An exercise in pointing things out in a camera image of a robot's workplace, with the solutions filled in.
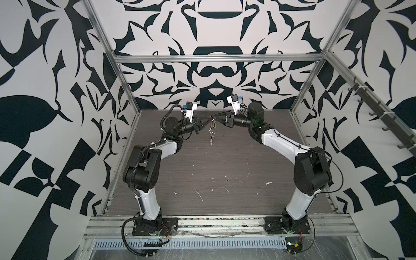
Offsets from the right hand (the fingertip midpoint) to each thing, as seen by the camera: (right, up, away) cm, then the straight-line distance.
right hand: (215, 115), depth 78 cm
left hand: (-2, 0, +1) cm, 2 cm away
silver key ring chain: (-1, -8, +1) cm, 8 cm away
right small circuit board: (+33, -57, -7) cm, 66 cm away
